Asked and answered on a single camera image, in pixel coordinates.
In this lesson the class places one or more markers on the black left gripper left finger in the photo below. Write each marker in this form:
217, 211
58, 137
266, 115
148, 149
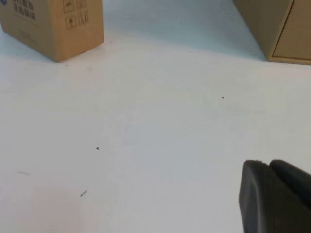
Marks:
267, 205

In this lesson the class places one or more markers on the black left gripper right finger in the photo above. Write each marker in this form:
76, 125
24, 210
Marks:
297, 180

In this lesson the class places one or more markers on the brown cardboard shoebox cabinet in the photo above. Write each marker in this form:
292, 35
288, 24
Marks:
266, 19

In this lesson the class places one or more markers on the printed brown cardboard box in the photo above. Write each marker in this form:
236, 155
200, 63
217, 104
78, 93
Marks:
58, 29

